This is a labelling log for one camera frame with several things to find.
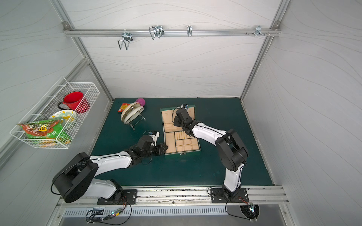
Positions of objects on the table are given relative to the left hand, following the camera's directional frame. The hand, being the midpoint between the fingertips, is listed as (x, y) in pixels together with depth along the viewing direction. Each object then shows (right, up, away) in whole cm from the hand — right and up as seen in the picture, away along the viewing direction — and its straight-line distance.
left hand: (166, 148), depth 87 cm
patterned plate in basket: (-46, +21, -19) cm, 54 cm away
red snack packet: (-39, +27, +28) cm, 55 cm away
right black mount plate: (+29, -22, -13) cm, 39 cm away
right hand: (+6, +19, +6) cm, 21 cm away
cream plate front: (-21, +21, +2) cm, 30 cm away
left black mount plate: (-18, -23, -13) cm, 32 cm away
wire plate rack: (-28, +13, +14) cm, 34 cm away
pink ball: (-23, +31, +25) cm, 46 cm away
